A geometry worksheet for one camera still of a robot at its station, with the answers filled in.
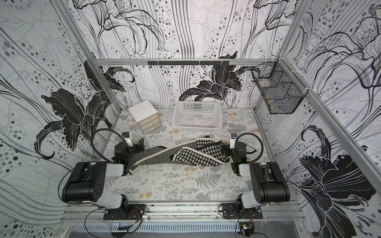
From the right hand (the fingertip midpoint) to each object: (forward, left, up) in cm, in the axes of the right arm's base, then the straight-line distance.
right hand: (232, 140), depth 94 cm
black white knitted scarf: (-8, +18, -1) cm, 19 cm away
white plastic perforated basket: (+25, +23, -4) cm, 34 cm away
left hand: (-1, +62, +2) cm, 62 cm away
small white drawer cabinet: (+13, +56, +10) cm, 59 cm away
